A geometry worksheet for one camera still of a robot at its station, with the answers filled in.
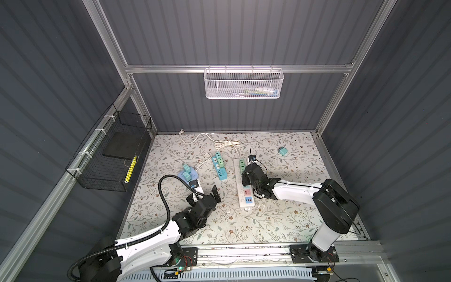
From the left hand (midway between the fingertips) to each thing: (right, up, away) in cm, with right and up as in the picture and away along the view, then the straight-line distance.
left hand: (208, 189), depth 81 cm
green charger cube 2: (+16, +12, +15) cm, 25 cm away
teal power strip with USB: (+5, +6, +17) cm, 19 cm away
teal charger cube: (-14, +9, +13) cm, 21 cm away
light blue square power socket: (-11, +5, +16) cm, 20 cm away
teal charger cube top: (+43, +18, +27) cm, 54 cm away
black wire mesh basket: (-43, +11, -14) cm, 46 cm away
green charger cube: (+5, +11, +15) cm, 20 cm away
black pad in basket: (-37, +21, -5) cm, 43 cm away
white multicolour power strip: (+18, -3, +8) cm, 20 cm away
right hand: (+19, +6, +10) cm, 22 cm away
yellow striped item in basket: (-30, +11, -12) cm, 34 cm away
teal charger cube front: (-12, +5, +10) cm, 17 cm away
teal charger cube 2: (+3, +16, +18) cm, 24 cm away
